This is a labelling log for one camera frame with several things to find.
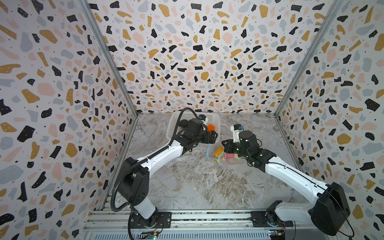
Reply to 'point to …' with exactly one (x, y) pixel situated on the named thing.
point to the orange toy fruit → (210, 127)
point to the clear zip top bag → (222, 160)
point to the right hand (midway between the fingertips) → (220, 139)
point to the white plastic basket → (213, 118)
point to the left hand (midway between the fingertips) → (212, 131)
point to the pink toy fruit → (230, 155)
